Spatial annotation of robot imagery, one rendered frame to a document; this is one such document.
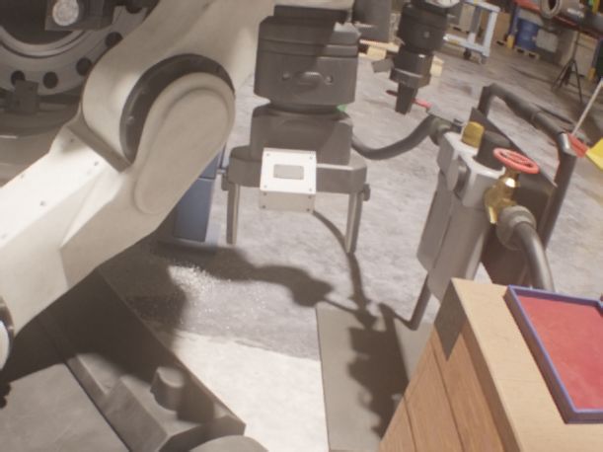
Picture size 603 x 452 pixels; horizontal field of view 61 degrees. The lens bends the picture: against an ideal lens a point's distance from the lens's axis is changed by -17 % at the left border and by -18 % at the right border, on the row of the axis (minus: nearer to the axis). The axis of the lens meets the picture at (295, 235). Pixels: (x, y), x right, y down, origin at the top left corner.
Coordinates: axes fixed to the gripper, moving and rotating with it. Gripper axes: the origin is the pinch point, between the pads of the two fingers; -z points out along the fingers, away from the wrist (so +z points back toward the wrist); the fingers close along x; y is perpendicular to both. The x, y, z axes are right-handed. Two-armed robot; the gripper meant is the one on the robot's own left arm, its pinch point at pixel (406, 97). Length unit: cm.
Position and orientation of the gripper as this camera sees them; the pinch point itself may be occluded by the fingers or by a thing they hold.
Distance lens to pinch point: 109.1
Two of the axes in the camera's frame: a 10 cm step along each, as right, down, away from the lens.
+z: 2.1, -8.7, -4.4
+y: -8.7, -3.7, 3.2
